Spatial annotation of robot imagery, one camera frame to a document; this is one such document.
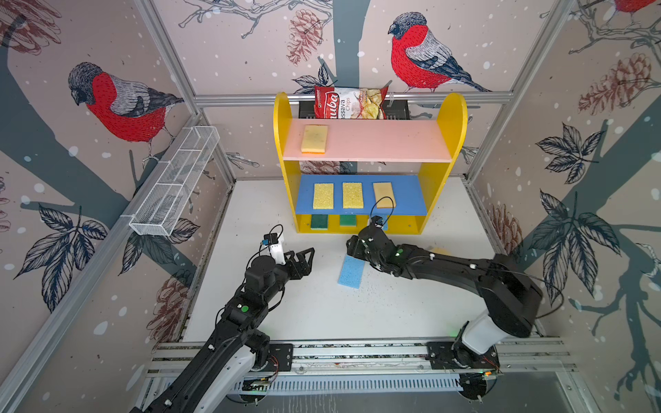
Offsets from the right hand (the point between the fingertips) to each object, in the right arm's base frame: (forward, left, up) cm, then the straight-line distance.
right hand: (351, 244), depth 87 cm
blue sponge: (-6, 0, -9) cm, 11 cm away
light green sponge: (+15, +1, -7) cm, 17 cm away
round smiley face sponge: (+5, -36, -12) cm, 38 cm away
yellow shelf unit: (+47, +5, -10) cm, 48 cm away
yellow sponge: (+17, +11, +6) cm, 21 cm away
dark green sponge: (+15, +13, -8) cm, 22 cm away
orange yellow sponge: (+20, -12, +6) cm, 24 cm away
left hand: (-7, +13, +9) cm, 17 cm away
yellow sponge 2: (+18, 0, +5) cm, 19 cm away
